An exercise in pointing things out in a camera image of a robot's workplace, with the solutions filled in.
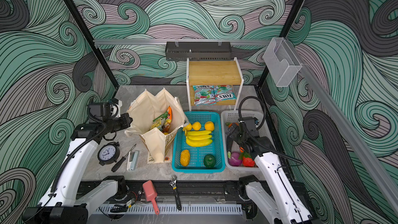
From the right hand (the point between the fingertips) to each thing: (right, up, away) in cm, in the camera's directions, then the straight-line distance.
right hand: (234, 133), depth 77 cm
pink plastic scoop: (-41, -27, -6) cm, 49 cm away
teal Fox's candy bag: (-2, +22, +15) cm, 27 cm away
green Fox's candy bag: (-41, +5, +9) cm, 42 cm away
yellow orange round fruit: (-11, +1, +15) cm, 19 cm away
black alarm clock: (-68, -12, +6) cm, 69 cm away
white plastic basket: (+2, +6, +18) cm, 19 cm away
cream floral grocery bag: (-49, +11, +4) cm, 50 cm away
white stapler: (-54, -15, +4) cm, 56 cm away
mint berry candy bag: (-14, +20, +13) cm, 28 cm away
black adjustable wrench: (-31, -24, -1) cm, 39 cm away
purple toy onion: (0, -14, +1) cm, 14 cm away
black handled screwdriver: (-61, -16, +6) cm, 63 cm away
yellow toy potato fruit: (-25, -13, +3) cm, 29 cm away
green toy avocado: (-13, -14, +1) cm, 19 cm away
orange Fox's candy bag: (-36, +4, +11) cm, 38 cm away
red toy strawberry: (+6, -13, -1) cm, 15 cm away
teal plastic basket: (-18, -10, +11) cm, 23 cm away
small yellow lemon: (-25, 0, +15) cm, 29 cm away
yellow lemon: (-19, +1, +15) cm, 25 cm away
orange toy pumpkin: (+1, +1, +17) cm, 17 cm away
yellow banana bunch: (-18, -5, +12) cm, 22 cm away
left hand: (-52, +8, -1) cm, 52 cm away
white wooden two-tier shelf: (-10, +32, +5) cm, 34 cm away
